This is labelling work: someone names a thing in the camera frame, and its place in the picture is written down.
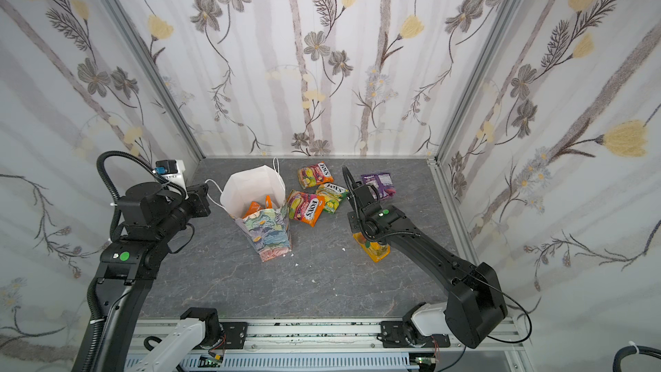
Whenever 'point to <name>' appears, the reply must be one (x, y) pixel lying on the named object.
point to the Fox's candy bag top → (314, 175)
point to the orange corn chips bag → (252, 207)
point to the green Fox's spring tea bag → (332, 195)
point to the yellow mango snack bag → (375, 250)
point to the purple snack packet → (383, 182)
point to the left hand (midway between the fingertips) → (209, 184)
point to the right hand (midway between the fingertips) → (363, 213)
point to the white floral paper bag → (256, 197)
